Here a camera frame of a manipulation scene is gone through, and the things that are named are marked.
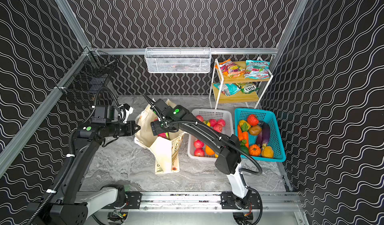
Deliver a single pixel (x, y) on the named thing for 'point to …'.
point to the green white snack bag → (247, 87)
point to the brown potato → (255, 130)
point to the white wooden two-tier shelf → (241, 82)
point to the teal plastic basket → (275, 150)
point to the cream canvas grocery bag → (166, 151)
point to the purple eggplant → (263, 136)
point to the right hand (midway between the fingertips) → (160, 129)
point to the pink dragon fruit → (163, 134)
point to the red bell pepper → (253, 120)
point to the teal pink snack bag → (257, 69)
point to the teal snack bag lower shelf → (227, 89)
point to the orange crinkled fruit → (209, 150)
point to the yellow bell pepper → (244, 125)
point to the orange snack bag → (230, 69)
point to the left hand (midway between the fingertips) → (142, 127)
